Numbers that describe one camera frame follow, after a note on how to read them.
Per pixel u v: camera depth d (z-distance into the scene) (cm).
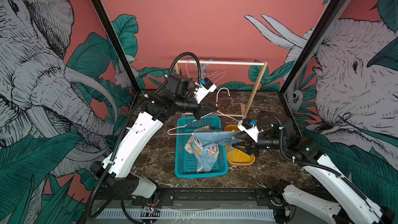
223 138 73
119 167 38
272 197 67
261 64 74
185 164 84
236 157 87
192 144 84
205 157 82
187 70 136
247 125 52
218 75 90
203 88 52
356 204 38
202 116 61
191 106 53
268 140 53
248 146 54
